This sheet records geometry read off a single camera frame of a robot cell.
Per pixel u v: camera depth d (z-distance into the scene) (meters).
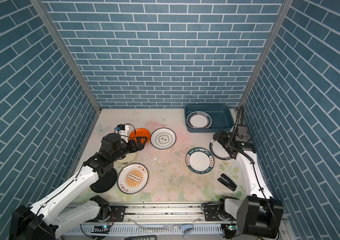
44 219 0.39
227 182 0.82
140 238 0.66
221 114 1.18
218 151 0.96
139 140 0.69
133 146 0.68
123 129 0.70
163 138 1.03
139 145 0.69
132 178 0.85
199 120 1.12
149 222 0.72
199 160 0.95
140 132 1.02
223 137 0.74
